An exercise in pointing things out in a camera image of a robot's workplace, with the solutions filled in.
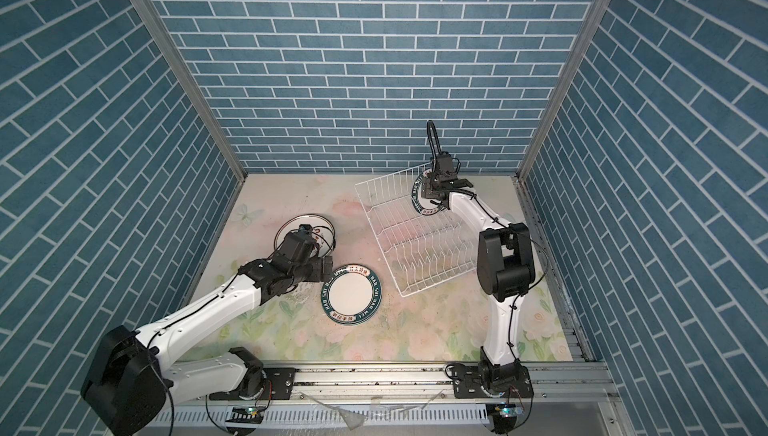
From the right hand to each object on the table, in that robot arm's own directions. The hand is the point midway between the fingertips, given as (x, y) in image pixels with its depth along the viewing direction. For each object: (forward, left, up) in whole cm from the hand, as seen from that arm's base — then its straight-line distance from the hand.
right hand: (437, 182), depth 99 cm
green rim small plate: (-36, +24, -12) cm, 45 cm away
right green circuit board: (-60, -19, -16) cm, 65 cm away
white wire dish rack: (-19, +4, -12) cm, 23 cm away
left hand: (-31, +33, -5) cm, 45 cm away
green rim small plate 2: (-1, +4, -12) cm, 12 cm away
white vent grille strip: (-65, +24, -16) cm, 71 cm away
